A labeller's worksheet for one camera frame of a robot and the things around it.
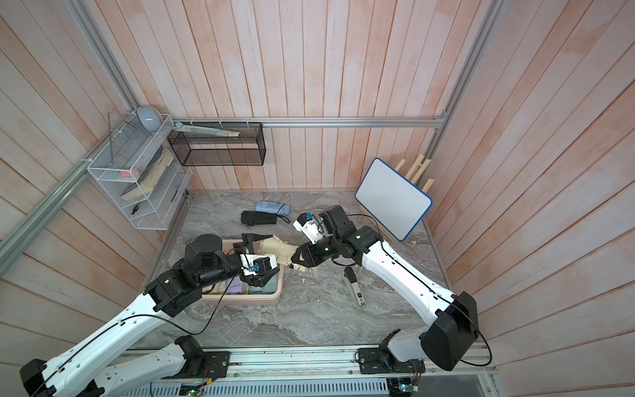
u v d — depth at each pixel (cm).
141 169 76
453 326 39
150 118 83
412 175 86
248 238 59
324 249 63
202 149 105
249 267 51
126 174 73
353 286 86
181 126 91
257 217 107
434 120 94
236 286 81
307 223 66
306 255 63
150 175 80
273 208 111
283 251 71
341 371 73
